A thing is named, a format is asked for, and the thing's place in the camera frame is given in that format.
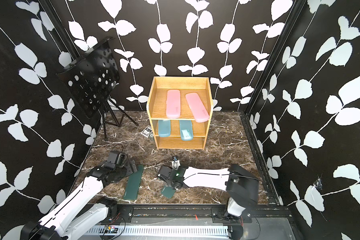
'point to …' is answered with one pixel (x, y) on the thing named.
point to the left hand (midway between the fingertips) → (133, 167)
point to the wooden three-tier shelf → (156, 108)
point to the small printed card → (147, 131)
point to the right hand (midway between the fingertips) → (174, 176)
